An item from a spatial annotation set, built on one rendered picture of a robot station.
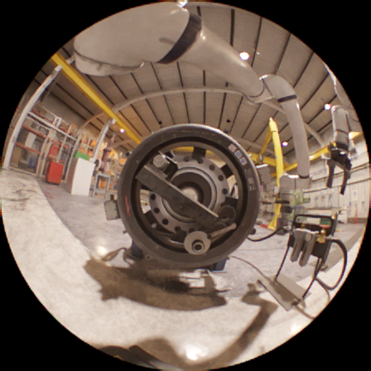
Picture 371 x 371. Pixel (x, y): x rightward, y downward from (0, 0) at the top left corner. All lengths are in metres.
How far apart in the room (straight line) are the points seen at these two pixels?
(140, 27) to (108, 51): 0.05
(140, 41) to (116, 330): 0.78
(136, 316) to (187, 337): 0.24
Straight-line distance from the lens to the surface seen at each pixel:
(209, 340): 0.63
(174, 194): 0.44
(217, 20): 7.93
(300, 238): 0.89
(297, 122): 0.65
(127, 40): 0.21
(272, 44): 8.46
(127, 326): 0.62
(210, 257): 0.54
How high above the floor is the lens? 0.57
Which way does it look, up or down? 7 degrees up
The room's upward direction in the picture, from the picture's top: 9 degrees clockwise
